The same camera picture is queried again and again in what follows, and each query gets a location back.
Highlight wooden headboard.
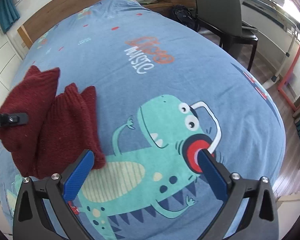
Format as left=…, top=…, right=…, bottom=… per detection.
left=17, top=0, right=100, bottom=48

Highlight dark red knitted sweater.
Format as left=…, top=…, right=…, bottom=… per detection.
left=0, top=66, right=106, bottom=179

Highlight dark grey chair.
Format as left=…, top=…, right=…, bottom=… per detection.
left=196, top=0, right=258, bottom=71

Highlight teal curtain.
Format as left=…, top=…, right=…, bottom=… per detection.
left=0, top=0, right=20, bottom=34

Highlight black backpack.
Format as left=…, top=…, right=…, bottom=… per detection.
left=170, top=5, right=200, bottom=32

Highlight blue dinosaur print bedsheet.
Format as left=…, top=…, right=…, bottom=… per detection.
left=0, top=0, right=286, bottom=239

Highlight white desk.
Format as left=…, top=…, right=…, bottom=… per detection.
left=241, top=0, right=300, bottom=83

